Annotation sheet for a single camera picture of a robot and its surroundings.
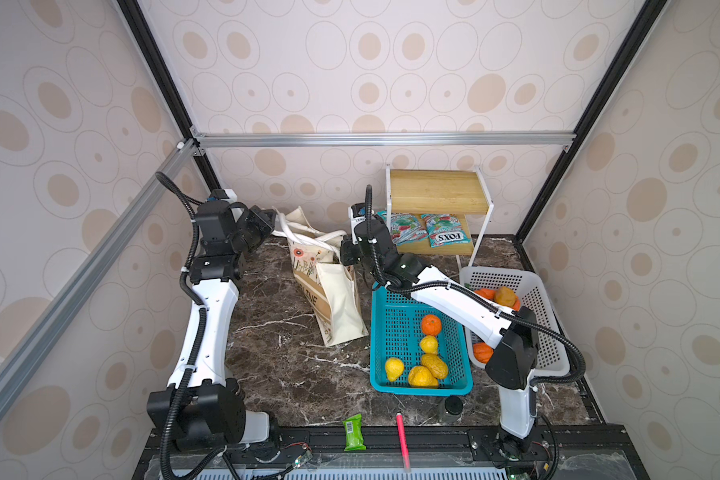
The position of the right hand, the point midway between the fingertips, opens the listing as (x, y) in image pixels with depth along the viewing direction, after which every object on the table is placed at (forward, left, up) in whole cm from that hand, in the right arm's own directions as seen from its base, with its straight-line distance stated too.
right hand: (346, 236), depth 78 cm
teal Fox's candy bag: (+14, -30, -13) cm, 36 cm away
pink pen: (-42, -14, -30) cm, 54 cm away
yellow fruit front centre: (-28, -19, -25) cm, 42 cm away
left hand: (0, +15, +11) cm, 19 cm away
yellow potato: (-3, -49, -24) cm, 55 cm away
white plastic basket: (-6, -58, -26) cm, 64 cm away
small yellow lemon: (-19, -23, -26) cm, 39 cm away
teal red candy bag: (+15, -18, -12) cm, 27 cm away
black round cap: (-36, -26, -22) cm, 50 cm away
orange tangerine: (-13, -24, -25) cm, 37 cm away
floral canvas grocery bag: (-10, +5, -6) cm, 13 cm away
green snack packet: (-41, -1, -29) cm, 50 cm away
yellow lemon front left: (-26, -12, -26) cm, 38 cm away
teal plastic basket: (-12, -14, -31) cm, 36 cm away
